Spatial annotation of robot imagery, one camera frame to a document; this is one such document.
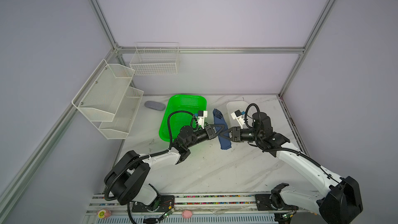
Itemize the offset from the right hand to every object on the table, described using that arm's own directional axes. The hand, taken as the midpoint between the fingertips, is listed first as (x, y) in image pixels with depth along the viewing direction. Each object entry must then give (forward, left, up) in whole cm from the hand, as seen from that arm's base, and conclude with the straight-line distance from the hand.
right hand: (221, 136), depth 70 cm
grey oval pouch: (+37, +45, -20) cm, 62 cm away
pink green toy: (-29, +52, -19) cm, 63 cm away
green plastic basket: (+39, +26, -19) cm, 50 cm away
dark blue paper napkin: (+7, +1, +4) cm, 8 cm away
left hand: (+4, -2, +1) cm, 5 cm away
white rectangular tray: (+35, -11, -19) cm, 42 cm away
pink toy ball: (-28, +16, -23) cm, 39 cm away
